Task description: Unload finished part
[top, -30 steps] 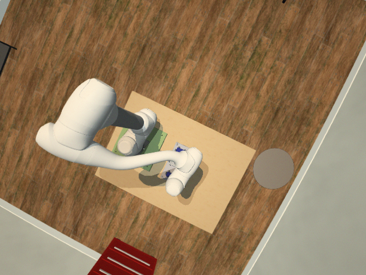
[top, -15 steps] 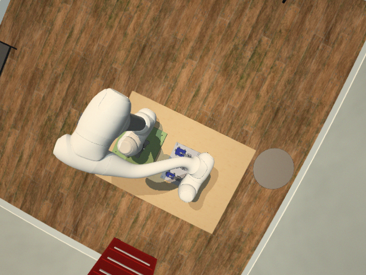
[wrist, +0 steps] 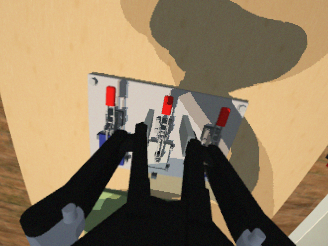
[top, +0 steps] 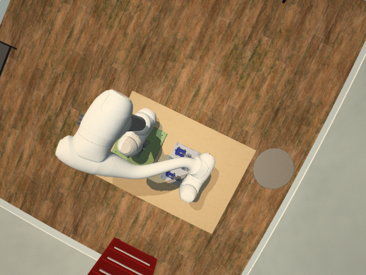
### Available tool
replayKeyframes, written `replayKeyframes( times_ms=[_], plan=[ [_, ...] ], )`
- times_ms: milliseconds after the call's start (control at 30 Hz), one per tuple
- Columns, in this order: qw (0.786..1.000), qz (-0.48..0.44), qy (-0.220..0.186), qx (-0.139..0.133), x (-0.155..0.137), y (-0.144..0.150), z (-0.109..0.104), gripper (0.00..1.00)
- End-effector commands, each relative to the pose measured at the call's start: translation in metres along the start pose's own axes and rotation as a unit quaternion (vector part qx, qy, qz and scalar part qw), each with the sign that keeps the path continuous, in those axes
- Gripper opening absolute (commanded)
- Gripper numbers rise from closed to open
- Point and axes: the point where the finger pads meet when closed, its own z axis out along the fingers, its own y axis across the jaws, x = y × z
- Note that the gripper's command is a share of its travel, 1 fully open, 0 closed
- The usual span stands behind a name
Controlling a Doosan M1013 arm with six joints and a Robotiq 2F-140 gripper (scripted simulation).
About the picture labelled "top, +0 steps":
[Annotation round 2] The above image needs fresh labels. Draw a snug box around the grey toggle clamp with red handle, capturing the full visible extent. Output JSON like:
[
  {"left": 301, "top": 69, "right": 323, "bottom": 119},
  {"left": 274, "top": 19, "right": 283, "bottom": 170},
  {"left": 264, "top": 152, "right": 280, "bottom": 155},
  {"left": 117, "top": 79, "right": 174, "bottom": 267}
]
[{"left": 169, "top": 175, "right": 181, "bottom": 182}]

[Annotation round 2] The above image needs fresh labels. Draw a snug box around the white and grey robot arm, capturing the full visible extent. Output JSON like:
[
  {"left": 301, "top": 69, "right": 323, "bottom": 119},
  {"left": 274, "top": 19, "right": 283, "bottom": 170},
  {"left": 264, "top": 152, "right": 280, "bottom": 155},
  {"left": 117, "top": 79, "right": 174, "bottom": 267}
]
[{"left": 55, "top": 90, "right": 215, "bottom": 203}]

